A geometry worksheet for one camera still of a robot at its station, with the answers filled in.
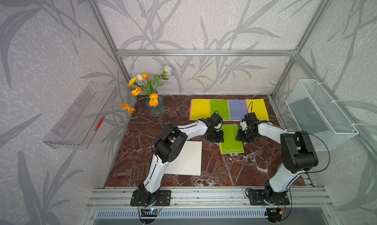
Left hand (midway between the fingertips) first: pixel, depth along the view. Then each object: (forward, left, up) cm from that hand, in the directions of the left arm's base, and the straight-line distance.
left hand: (223, 141), depth 92 cm
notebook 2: (+30, -3, -1) cm, 31 cm away
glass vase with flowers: (+28, +51, +20) cm, 61 cm away
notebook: (+28, +15, -2) cm, 32 cm away
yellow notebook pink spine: (+34, -33, -5) cm, 47 cm away
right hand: (+3, -10, -2) cm, 11 cm away
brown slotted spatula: (-18, +50, -3) cm, 53 cm away
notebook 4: (-1, -5, -3) cm, 6 cm away
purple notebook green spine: (+27, -13, -1) cm, 30 cm away
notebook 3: (-13, +21, -1) cm, 25 cm away
